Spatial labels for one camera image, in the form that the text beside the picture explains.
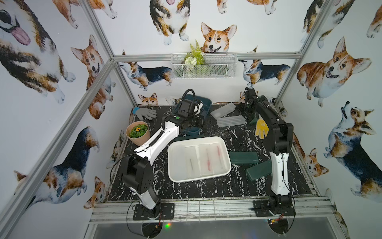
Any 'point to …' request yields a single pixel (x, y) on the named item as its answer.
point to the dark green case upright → (253, 121)
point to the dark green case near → (260, 171)
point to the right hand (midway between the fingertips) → (236, 112)
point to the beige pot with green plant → (139, 132)
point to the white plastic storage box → (177, 171)
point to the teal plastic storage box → (202, 105)
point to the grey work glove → (141, 112)
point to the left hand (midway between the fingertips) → (207, 118)
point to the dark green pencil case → (182, 138)
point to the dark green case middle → (241, 157)
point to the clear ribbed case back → (229, 121)
